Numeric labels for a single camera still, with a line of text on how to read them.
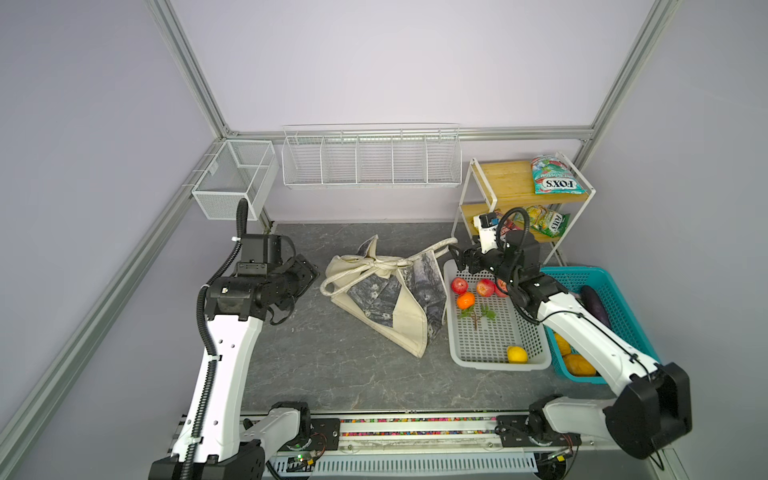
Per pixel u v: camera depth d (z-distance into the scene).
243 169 1.02
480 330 0.91
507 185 0.85
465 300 0.93
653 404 0.39
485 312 0.94
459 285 0.96
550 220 0.96
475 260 0.69
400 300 0.83
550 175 0.82
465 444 0.74
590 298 0.91
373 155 0.99
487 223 0.66
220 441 0.36
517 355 0.81
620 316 0.86
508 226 0.94
